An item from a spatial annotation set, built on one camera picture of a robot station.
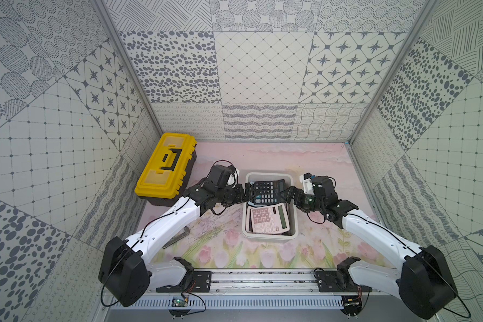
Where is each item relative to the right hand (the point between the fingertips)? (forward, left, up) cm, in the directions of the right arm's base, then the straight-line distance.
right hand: (285, 199), depth 82 cm
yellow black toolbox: (+10, +51, +5) cm, 52 cm away
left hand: (-1, +14, +7) cm, 16 cm away
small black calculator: (+6, +7, -3) cm, 9 cm away
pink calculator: (-7, +8, -3) cm, 11 cm away
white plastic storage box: (-5, -2, 0) cm, 5 cm away
